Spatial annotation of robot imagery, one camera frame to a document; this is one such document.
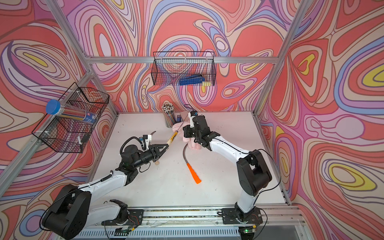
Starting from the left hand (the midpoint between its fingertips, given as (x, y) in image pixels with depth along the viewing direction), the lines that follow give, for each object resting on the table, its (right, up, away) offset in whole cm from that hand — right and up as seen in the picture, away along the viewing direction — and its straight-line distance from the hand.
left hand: (169, 148), depth 77 cm
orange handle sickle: (+13, -17, +10) cm, 23 cm away
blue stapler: (+1, +17, +37) cm, 41 cm away
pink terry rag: (+4, +11, +10) cm, 15 cm away
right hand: (+7, +9, +11) cm, 16 cm away
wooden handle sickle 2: (-17, +7, +31) cm, 36 cm away
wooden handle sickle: (-10, -11, +15) cm, 21 cm away
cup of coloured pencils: (-4, +23, +21) cm, 32 cm away
